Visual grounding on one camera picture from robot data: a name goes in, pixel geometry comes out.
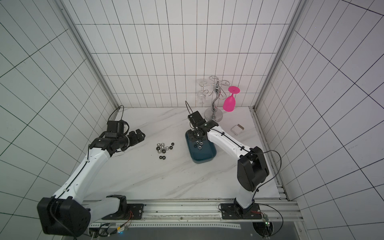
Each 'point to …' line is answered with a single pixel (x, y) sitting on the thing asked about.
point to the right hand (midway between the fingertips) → (187, 136)
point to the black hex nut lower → (163, 157)
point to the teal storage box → (201, 151)
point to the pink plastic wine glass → (229, 103)
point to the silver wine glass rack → (214, 88)
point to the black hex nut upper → (158, 148)
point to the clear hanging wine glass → (201, 96)
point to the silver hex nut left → (162, 144)
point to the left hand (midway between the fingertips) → (138, 141)
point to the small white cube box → (237, 129)
